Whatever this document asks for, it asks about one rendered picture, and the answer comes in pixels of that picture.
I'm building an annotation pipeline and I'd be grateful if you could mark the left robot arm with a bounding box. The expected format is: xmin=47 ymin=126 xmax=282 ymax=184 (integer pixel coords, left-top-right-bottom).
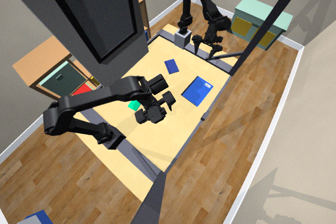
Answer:
xmin=43 ymin=74 xmax=169 ymax=145

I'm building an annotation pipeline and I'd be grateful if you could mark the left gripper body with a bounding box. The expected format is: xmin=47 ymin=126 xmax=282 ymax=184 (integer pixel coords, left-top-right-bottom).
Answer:
xmin=134 ymin=91 xmax=176 ymax=124

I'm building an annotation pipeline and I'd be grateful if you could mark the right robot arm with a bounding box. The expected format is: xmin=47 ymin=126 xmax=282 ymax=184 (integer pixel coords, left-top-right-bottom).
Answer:
xmin=177 ymin=0 xmax=232 ymax=43

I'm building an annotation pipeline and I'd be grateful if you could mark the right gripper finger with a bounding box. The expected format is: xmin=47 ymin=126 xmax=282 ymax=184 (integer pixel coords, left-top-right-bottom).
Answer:
xmin=208 ymin=49 xmax=219 ymax=60
xmin=193 ymin=40 xmax=201 ymax=55

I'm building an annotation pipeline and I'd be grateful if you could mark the black rectangular frame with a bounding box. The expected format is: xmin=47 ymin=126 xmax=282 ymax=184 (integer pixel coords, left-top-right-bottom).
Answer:
xmin=55 ymin=0 xmax=138 ymax=64

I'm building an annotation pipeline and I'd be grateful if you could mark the green flat rectangular slab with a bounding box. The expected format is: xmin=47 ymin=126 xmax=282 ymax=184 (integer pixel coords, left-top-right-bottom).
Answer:
xmin=128 ymin=100 xmax=141 ymax=111

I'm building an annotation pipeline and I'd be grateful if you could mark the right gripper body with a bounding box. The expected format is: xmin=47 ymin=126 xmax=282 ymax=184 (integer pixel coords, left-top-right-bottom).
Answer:
xmin=191 ymin=29 xmax=223 ymax=51

